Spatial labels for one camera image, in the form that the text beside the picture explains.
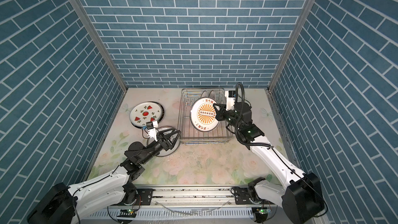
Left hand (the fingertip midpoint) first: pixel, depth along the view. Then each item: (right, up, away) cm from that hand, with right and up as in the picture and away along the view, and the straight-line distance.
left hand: (178, 133), depth 72 cm
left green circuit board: (-24, -38, 0) cm, 45 cm away
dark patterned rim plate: (-18, +3, +28) cm, 33 cm away
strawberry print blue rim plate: (-28, +8, +30) cm, 42 cm away
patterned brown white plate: (-8, -14, +15) cm, 22 cm away
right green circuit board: (+40, -36, -1) cm, 54 cm away
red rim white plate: (+11, +8, +7) cm, 15 cm away
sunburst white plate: (+12, +20, +31) cm, 39 cm away
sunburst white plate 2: (+17, +19, +30) cm, 40 cm away
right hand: (+16, +14, +3) cm, 22 cm away
